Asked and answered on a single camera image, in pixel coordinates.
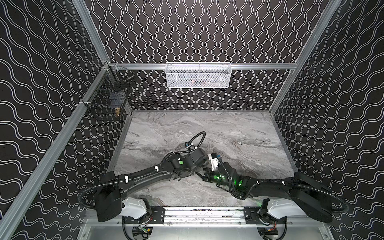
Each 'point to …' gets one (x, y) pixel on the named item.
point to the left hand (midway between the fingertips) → (204, 165)
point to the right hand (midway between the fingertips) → (195, 172)
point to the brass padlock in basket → (117, 111)
